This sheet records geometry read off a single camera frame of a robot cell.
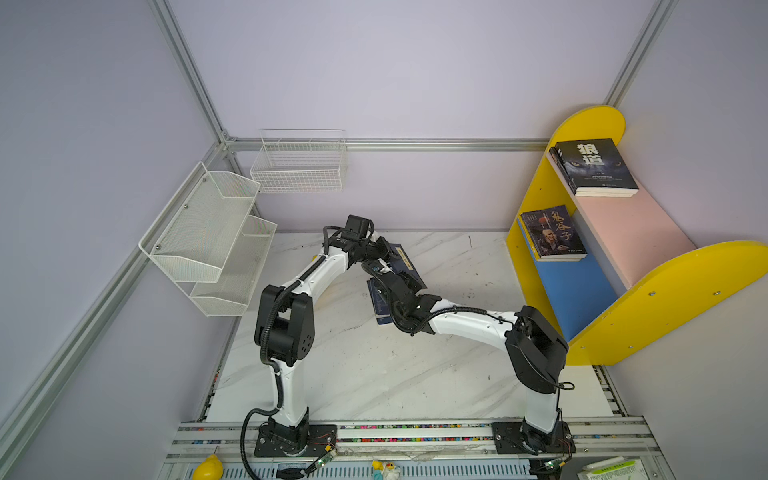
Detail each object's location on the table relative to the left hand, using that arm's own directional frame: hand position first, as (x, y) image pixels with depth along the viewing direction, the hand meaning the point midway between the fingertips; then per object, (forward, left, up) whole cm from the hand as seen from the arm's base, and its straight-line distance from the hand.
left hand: (401, 257), depth 89 cm
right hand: (-4, 0, -2) cm, 5 cm away
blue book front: (+1, 0, -4) cm, 5 cm away
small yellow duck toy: (-52, +4, -15) cm, 54 cm away
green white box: (-51, -49, -14) cm, 72 cm away
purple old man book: (+10, -50, 0) cm, 51 cm away
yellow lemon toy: (-51, +44, -15) cm, 70 cm away
